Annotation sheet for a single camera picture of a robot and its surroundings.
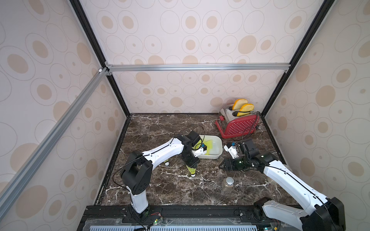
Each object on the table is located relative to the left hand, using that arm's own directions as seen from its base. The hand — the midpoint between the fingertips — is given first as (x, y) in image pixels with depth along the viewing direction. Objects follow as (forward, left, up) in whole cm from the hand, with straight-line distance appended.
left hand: (198, 166), depth 81 cm
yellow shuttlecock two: (+17, -8, -4) cm, 20 cm away
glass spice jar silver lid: (-10, -15, +1) cm, 18 cm away
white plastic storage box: (+19, -15, -9) cm, 25 cm away
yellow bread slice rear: (+40, -28, +12) cm, 51 cm away
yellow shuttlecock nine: (+6, +19, -8) cm, 22 cm away
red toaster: (+27, -23, +5) cm, 35 cm away
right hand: (-3, -12, +4) cm, 13 cm away
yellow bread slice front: (+34, -32, +14) cm, 49 cm away
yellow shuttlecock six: (-1, +3, -3) cm, 5 cm away
